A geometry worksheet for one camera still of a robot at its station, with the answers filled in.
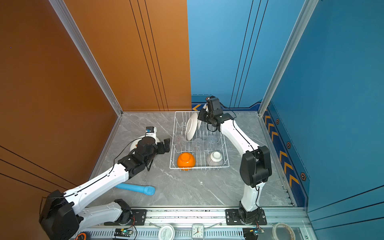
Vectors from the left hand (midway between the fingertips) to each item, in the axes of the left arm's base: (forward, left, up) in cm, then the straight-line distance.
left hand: (163, 138), depth 81 cm
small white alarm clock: (-40, -19, -17) cm, 48 cm away
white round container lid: (-41, -6, -13) cm, 43 cm away
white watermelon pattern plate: (+8, +24, -19) cm, 32 cm away
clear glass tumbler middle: (+4, -19, -13) cm, 23 cm away
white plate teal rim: (+14, -14, -5) cm, 21 cm away
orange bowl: (-7, -12, -12) cm, 18 cm away
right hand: (+16, -19, +4) cm, 25 cm away
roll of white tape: (-41, -54, -18) cm, 70 cm away
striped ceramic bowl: (-6, -29, -12) cm, 32 cm away
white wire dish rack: (+9, -29, -15) cm, 34 cm away
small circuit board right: (-40, -45, -20) cm, 64 cm away
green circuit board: (-40, +17, -21) cm, 49 cm away
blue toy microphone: (-23, +6, -16) cm, 28 cm away
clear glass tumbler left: (+5, -8, -9) cm, 13 cm away
